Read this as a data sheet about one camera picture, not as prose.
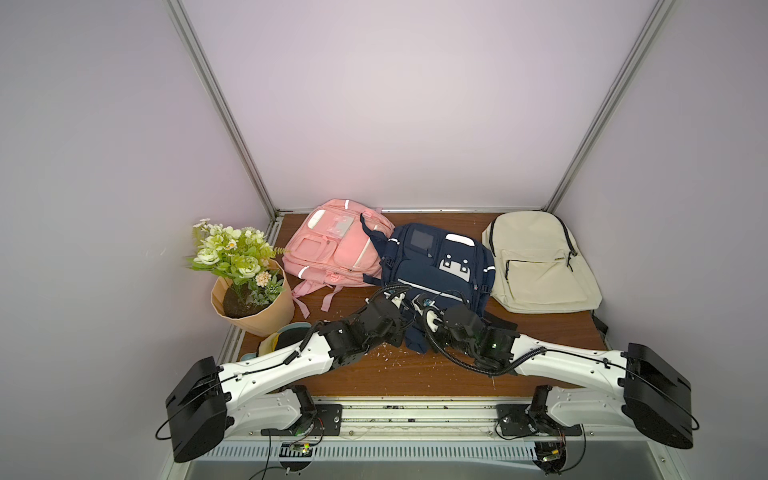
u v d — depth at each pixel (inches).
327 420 28.7
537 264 40.3
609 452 27.6
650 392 16.0
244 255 29.6
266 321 29.4
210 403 15.7
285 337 32.8
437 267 37.6
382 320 22.8
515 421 28.6
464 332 23.0
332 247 40.9
